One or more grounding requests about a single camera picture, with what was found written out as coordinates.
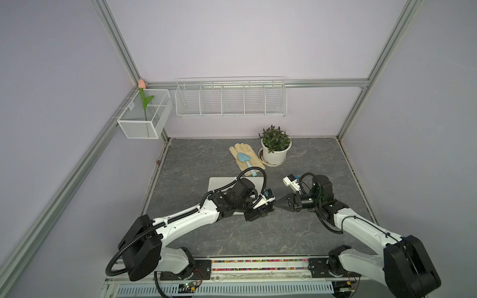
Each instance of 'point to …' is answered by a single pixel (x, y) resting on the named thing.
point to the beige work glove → (254, 161)
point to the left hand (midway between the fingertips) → (262, 207)
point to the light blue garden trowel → (243, 157)
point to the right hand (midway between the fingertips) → (274, 205)
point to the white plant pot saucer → (261, 156)
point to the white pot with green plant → (275, 143)
